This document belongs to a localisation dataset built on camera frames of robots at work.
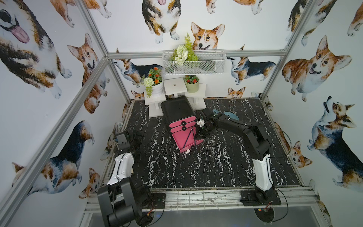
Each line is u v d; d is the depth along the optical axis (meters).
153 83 0.91
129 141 0.68
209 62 0.93
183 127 0.92
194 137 0.92
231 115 1.12
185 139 0.95
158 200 0.74
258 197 0.67
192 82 0.98
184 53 0.79
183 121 0.89
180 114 0.90
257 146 0.54
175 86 1.00
